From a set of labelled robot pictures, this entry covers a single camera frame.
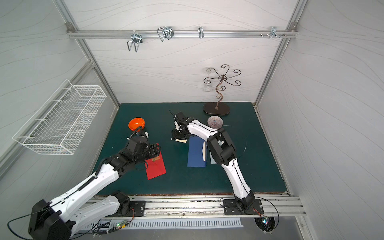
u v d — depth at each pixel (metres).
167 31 0.77
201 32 0.78
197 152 0.93
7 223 0.37
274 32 0.76
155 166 0.89
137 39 0.78
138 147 0.60
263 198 0.66
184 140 0.98
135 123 1.04
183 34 0.80
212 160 0.63
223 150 0.58
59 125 0.69
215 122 1.08
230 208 0.73
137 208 0.73
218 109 1.15
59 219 0.38
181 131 0.75
